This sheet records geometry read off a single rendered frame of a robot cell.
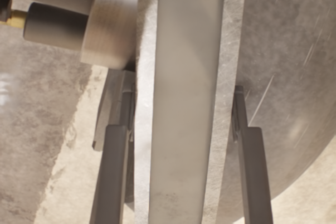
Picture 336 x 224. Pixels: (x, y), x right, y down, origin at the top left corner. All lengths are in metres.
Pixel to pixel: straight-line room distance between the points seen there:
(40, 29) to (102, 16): 0.50
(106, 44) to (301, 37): 0.26
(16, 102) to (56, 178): 0.45
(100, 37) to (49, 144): 1.52
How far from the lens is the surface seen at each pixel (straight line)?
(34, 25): 0.98
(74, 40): 0.98
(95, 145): 0.91
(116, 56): 0.54
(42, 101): 1.83
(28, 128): 1.96
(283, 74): 0.31
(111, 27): 0.49
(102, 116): 0.81
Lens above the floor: 1.20
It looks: 43 degrees down
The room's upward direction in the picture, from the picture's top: 177 degrees counter-clockwise
